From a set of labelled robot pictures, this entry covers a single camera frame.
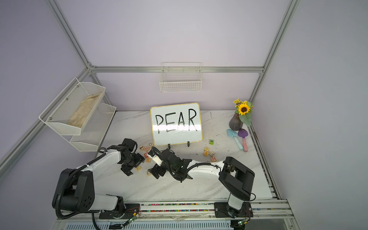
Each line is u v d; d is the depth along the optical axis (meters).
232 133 1.04
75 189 0.43
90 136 0.90
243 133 1.04
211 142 1.00
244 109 0.91
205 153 0.95
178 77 0.95
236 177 0.46
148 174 0.86
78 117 0.76
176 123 0.98
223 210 0.74
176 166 0.63
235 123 1.05
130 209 0.75
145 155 0.95
